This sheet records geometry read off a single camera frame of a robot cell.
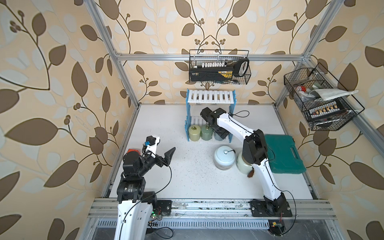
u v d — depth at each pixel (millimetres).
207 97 1177
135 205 475
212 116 724
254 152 586
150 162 608
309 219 766
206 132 934
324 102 704
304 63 912
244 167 811
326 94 639
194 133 929
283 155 903
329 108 665
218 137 905
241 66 847
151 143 577
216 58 911
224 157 806
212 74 843
